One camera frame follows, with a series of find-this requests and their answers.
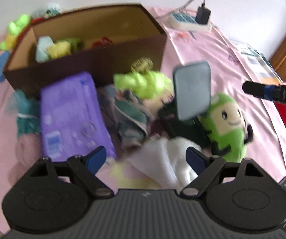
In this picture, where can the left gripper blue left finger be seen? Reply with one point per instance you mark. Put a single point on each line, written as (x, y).
(93, 161)

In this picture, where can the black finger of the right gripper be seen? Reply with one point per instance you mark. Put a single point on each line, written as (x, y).
(267, 92)

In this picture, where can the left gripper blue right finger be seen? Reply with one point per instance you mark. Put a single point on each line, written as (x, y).
(204, 165)

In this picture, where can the white towel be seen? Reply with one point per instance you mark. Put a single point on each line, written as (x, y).
(164, 161)

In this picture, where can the green smiling plush toy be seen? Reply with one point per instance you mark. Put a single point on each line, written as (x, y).
(226, 128)

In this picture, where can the lime green mesh sponge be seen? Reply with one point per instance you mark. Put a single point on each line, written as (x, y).
(145, 85)

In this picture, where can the light green cloth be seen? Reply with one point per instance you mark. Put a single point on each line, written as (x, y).
(41, 54)

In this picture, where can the grey teal plush cloth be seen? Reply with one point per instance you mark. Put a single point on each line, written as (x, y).
(125, 116)

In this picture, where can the purple tissue pack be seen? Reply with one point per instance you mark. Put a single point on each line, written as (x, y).
(71, 119)

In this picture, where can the teal mesh sponge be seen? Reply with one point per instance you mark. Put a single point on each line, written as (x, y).
(27, 111)

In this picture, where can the pink patterned bedsheet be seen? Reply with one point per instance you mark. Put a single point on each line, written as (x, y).
(229, 70)

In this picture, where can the green knitted roll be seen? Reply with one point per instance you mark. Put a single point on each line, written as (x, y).
(77, 44)

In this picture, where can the black power adapter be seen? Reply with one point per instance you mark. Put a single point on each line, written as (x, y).
(202, 15)

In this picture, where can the blue cylindrical case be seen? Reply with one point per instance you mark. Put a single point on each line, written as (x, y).
(3, 61)

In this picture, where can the white power strip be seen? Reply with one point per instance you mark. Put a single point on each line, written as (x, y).
(186, 22)

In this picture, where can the brown cardboard box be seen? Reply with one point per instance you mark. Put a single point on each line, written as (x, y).
(114, 36)

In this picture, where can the green yellow plush toy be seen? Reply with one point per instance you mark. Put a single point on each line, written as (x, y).
(14, 30)

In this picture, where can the white blue fluffy toy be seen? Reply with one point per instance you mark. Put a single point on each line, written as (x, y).
(51, 10)

